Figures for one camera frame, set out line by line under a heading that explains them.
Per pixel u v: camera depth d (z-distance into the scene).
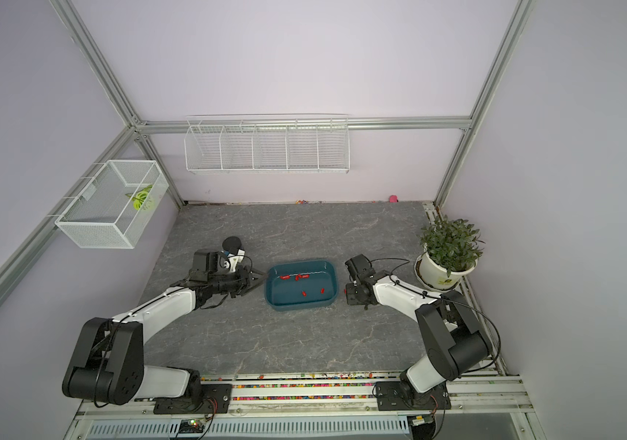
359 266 0.74
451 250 0.81
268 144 0.99
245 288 0.78
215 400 0.72
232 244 1.03
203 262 0.70
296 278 0.96
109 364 0.42
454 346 0.44
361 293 0.67
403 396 0.65
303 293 0.93
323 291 0.94
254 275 0.79
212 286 0.71
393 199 1.24
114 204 0.83
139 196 0.81
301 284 0.96
